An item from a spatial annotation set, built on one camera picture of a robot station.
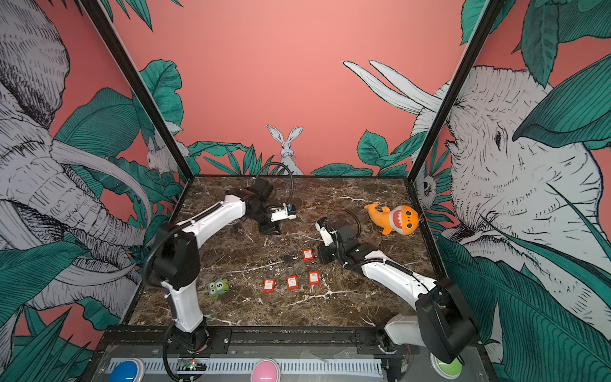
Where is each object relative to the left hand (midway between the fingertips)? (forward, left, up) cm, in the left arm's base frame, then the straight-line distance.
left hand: (277, 221), depth 90 cm
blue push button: (-44, +41, -9) cm, 61 cm away
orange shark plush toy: (+1, -50, -3) cm, 51 cm away
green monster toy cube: (-21, +21, -10) cm, 32 cm away
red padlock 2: (-21, +3, -10) cm, 23 cm away
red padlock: (-9, -11, -11) cm, 18 cm away
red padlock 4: (-19, -14, -10) cm, 25 cm away
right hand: (-11, -14, -1) cm, 18 cm away
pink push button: (-46, +2, -10) cm, 47 cm away
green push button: (-49, -52, -8) cm, 71 cm away
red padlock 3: (-21, -5, -10) cm, 23 cm away
